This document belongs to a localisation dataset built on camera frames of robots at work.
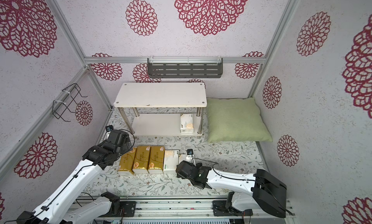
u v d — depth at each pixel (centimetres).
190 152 73
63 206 40
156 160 83
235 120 102
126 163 82
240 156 93
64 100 76
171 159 87
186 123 95
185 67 99
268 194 41
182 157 87
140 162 83
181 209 76
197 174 60
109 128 65
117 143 57
